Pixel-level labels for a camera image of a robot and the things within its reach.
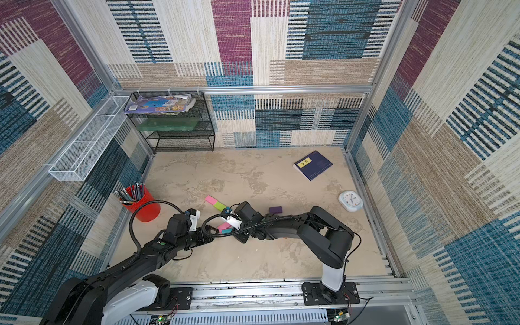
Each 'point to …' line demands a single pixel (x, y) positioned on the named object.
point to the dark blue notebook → (313, 164)
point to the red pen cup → (137, 195)
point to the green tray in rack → (167, 124)
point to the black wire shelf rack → (202, 139)
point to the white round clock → (351, 200)
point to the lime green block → (219, 206)
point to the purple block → (275, 210)
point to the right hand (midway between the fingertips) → (238, 229)
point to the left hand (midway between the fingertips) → (213, 233)
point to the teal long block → (227, 231)
